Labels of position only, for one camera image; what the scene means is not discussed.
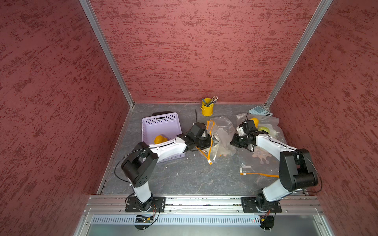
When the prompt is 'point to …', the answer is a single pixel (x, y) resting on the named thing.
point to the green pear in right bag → (265, 129)
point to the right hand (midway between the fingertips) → (230, 144)
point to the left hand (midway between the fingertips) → (214, 145)
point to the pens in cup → (212, 101)
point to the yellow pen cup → (207, 107)
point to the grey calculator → (260, 110)
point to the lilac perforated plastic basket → (167, 125)
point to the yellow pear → (159, 139)
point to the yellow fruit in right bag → (256, 121)
